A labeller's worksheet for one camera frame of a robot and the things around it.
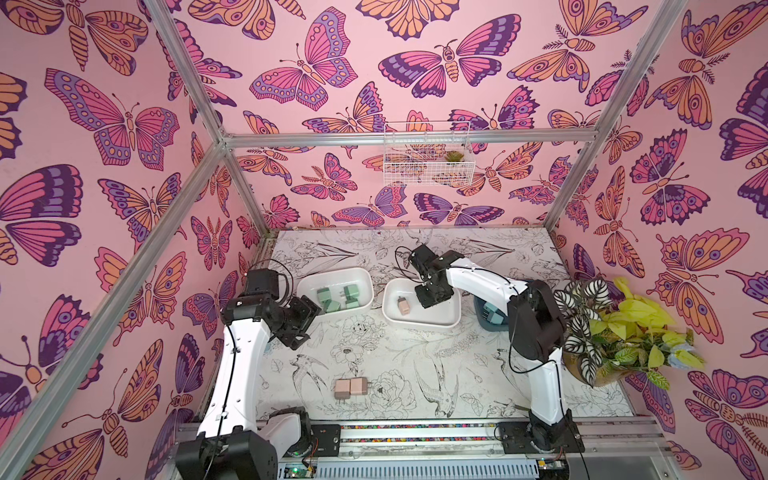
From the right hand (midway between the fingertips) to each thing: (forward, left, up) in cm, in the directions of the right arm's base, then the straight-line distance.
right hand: (430, 297), depth 95 cm
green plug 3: (0, +26, -3) cm, 26 cm away
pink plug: (-2, +8, -1) cm, 9 cm away
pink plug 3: (-26, +21, -3) cm, 34 cm away
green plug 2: (-2, +32, -3) cm, 32 cm away
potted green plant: (-21, -37, +20) cm, 47 cm away
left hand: (-14, +30, +12) cm, 36 cm away
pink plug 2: (-28, +25, -3) cm, 38 cm away
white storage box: (-4, -5, -3) cm, 7 cm away
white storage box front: (+6, +41, -3) cm, 42 cm away
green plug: (+3, +35, -3) cm, 36 cm away
